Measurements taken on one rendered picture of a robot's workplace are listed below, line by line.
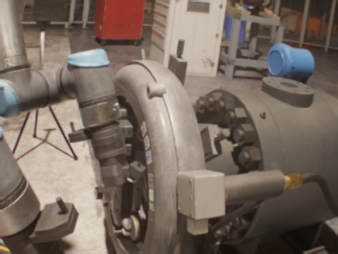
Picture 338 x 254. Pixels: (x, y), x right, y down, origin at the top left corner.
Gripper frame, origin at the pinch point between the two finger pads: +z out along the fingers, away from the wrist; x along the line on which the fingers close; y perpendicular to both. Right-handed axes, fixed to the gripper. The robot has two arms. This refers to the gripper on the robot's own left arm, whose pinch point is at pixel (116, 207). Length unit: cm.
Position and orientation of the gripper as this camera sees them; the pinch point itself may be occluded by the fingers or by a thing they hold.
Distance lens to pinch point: 96.9
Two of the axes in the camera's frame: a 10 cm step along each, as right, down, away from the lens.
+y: 9.2, -1.8, -3.5
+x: 3.1, -2.0, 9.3
